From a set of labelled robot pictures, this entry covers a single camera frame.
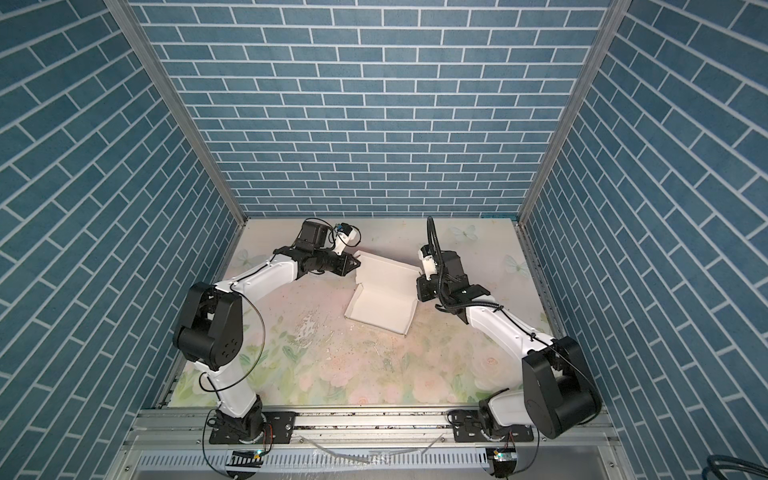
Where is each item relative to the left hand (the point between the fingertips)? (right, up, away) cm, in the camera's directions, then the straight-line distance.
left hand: (359, 262), depth 92 cm
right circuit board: (+39, -48, -18) cm, 65 cm away
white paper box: (+9, -11, +7) cm, 16 cm away
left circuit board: (-25, -47, -20) cm, 57 cm away
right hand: (+18, -4, -4) cm, 19 cm away
